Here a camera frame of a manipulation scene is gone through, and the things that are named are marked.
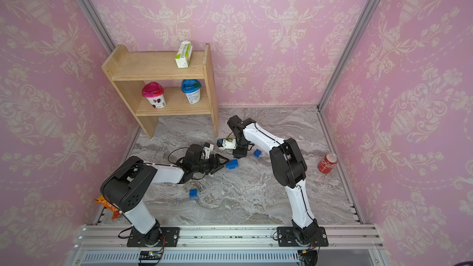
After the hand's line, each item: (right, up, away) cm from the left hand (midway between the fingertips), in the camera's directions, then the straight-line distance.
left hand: (227, 164), depth 89 cm
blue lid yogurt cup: (-17, +36, -3) cm, 40 cm away
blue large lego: (+2, 0, +2) cm, 3 cm away
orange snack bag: (-46, -18, -11) cm, 51 cm away
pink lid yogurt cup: (-34, +34, -4) cm, 49 cm away
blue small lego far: (+15, +4, +8) cm, 18 cm away
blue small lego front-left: (-16, -12, -4) cm, 20 cm away
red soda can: (+47, +2, -4) cm, 47 cm away
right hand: (+6, +6, +6) cm, 10 cm away
